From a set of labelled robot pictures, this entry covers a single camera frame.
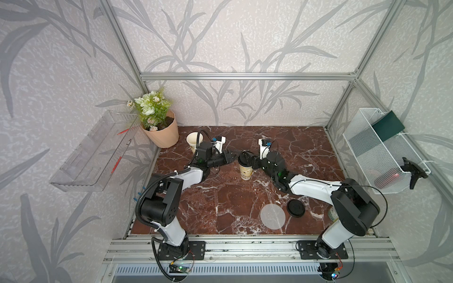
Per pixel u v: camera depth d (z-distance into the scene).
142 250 0.75
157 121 1.00
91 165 0.67
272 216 0.84
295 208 0.85
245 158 0.82
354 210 0.45
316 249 0.65
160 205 0.47
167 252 0.69
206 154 0.72
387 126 0.72
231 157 0.81
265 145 0.74
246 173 0.89
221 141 0.84
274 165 0.65
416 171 0.57
